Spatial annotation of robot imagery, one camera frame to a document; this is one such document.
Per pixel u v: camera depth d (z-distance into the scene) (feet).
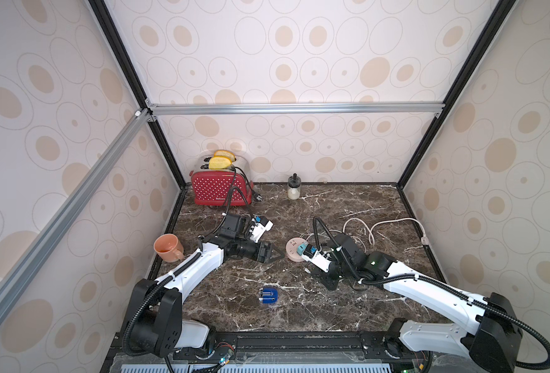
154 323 1.36
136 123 2.73
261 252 2.34
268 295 2.68
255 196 3.70
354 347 2.45
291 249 3.06
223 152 3.49
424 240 3.25
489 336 1.26
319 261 2.24
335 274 2.17
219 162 3.35
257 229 2.49
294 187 3.57
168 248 2.93
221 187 3.37
